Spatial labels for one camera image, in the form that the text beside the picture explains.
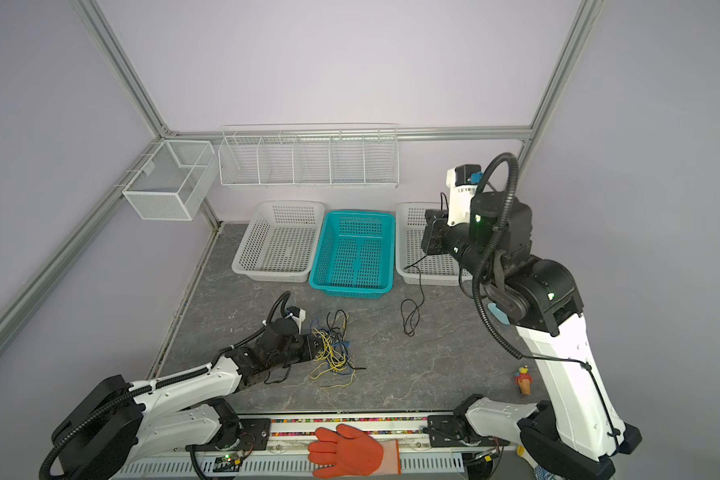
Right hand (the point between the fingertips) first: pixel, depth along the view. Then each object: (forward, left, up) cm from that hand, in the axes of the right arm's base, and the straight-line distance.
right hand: (429, 214), depth 55 cm
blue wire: (-6, +20, -45) cm, 50 cm away
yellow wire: (-10, +22, -46) cm, 52 cm away
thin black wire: (+6, -1, -48) cm, 49 cm away
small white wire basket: (+38, +76, -21) cm, 88 cm away
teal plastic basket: (+27, +18, -47) cm, 57 cm away
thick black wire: (-4, +21, -39) cm, 45 cm away
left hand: (-8, +25, -44) cm, 51 cm away
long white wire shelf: (+54, +17, -22) cm, 61 cm away
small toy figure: (-16, -30, -47) cm, 58 cm away
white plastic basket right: (+22, -12, -48) cm, 54 cm away
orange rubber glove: (-32, +16, -48) cm, 60 cm away
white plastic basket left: (+36, +47, -48) cm, 76 cm away
